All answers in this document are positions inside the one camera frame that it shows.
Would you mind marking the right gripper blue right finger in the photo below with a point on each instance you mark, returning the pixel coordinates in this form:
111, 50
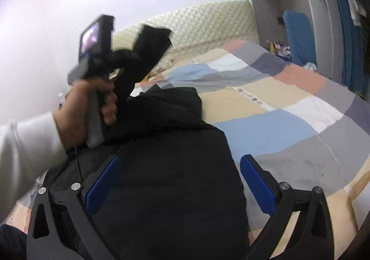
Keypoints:
312, 236

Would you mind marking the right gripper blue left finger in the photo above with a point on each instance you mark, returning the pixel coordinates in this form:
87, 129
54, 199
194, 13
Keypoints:
47, 238

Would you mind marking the black puffer jacket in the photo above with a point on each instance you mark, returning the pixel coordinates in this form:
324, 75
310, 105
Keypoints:
178, 194

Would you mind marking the white sleeved left forearm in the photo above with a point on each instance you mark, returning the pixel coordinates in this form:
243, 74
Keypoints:
28, 149

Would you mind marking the person's left hand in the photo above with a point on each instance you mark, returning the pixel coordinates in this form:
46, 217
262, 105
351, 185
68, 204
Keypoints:
71, 119

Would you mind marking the cream quilted headboard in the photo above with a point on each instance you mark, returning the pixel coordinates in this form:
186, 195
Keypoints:
196, 30

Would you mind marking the blue curtain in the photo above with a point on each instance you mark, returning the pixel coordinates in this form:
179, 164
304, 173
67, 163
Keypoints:
353, 75

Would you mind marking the grey wardrobe cabinet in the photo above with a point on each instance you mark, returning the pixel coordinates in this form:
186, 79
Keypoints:
326, 25

